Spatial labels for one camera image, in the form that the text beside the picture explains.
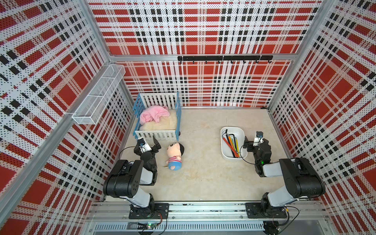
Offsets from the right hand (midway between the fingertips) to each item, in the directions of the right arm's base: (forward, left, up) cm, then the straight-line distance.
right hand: (255, 136), depth 92 cm
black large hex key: (-1, +15, -8) cm, 17 cm away
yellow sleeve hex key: (-3, +10, -9) cm, 14 cm away
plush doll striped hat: (-10, +51, 0) cm, 52 cm away
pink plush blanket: (+13, +69, +8) cm, 71 cm away
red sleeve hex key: (-4, +15, -9) cm, 18 cm away
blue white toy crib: (+28, +67, +6) cm, 73 cm away
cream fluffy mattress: (+12, +57, 0) cm, 59 cm away
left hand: (-3, +67, +4) cm, 67 cm away
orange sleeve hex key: (-2, +13, -8) cm, 16 cm away
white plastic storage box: (+7, +8, -6) cm, 12 cm away
